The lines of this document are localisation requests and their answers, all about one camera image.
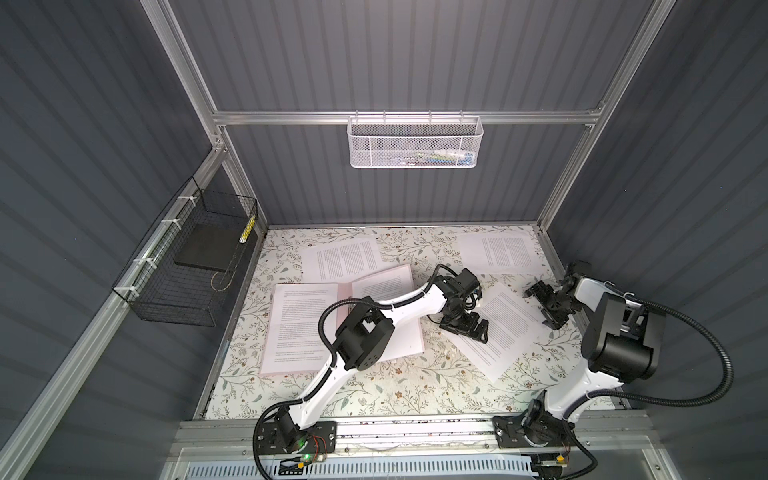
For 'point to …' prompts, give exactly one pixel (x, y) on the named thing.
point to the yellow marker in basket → (248, 229)
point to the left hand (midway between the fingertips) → (475, 337)
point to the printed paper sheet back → (341, 263)
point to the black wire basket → (184, 271)
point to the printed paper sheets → (512, 252)
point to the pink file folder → (407, 336)
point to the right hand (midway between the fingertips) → (539, 307)
